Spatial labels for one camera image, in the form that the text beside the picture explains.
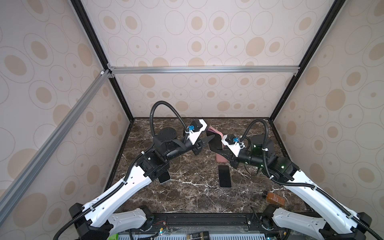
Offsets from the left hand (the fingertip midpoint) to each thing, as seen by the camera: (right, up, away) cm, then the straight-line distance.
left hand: (215, 133), depth 56 cm
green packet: (-45, -48, +12) cm, 67 cm away
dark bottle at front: (-5, -47, +11) cm, 48 cm away
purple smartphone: (+10, -27, +31) cm, 42 cm away
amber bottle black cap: (+35, -34, +22) cm, 53 cm away
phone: (-26, -26, +31) cm, 48 cm away
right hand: (+3, -7, +10) cm, 12 cm away
